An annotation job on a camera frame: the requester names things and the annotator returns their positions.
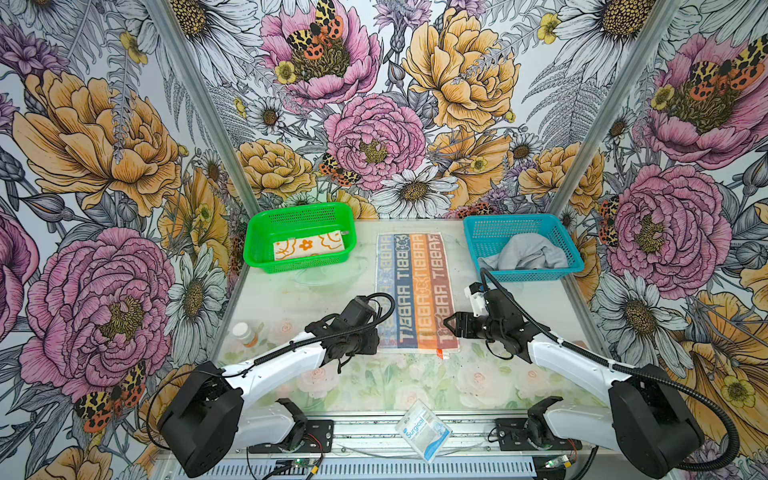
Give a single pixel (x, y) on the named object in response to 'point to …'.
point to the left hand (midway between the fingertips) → (370, 348)
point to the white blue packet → (424, 430)
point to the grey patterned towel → (415, 269)
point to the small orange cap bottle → (248, 337)
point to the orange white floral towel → (314, 245)
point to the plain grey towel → (524, 251)
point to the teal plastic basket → (487, 232)
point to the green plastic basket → (287, 221)
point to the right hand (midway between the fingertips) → (453, 330)
